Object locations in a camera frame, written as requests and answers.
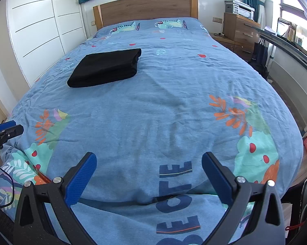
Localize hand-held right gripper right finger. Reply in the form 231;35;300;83
202;152;286;245

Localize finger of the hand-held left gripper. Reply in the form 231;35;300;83
0;121;24;140

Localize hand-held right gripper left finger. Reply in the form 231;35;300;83
14;152;98;245

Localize black pants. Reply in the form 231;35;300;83
67;48;142;88

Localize black office chair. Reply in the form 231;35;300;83
283;170;307;245

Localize blue printed bed cover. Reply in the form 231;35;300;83
0;17;305;245

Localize white wardrobe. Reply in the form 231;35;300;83
6;0;89;88

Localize black backpack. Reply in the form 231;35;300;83
248;61;268;80

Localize black tote bag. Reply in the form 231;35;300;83
253;39;268;64

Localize wooden nightstand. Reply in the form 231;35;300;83
213;32;237;51

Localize wooden chest of drawers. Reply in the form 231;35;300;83
223;13;261;60

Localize tilted desk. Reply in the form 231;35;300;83
255;26;307;67

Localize laptop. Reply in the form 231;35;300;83
277;18;293;37

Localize white printer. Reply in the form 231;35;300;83
224;0;256;20

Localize wooden headboard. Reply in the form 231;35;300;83
93;0;198;31

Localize black cable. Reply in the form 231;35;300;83
0;162;15;210

